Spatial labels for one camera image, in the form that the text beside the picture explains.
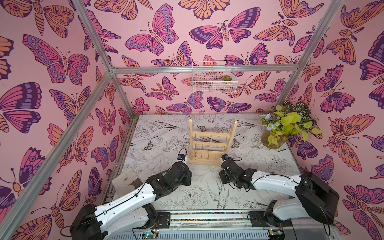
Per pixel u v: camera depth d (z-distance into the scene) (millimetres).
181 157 712
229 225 731
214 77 968
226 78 922
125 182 858
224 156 796
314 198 402
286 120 834
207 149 1001
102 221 413
